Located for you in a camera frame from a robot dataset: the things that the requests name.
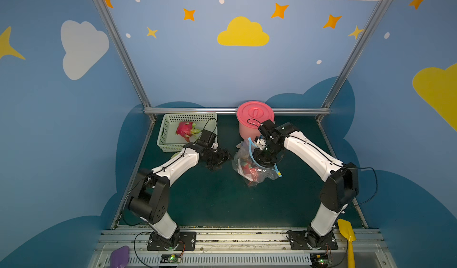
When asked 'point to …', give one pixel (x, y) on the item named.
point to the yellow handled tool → (346, 228)
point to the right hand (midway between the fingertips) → (257, 164)
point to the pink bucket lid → (252, 114)
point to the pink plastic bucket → (247, 133)
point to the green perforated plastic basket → (169, 141)
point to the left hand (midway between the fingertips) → (232, 160)
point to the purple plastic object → (119, 257)
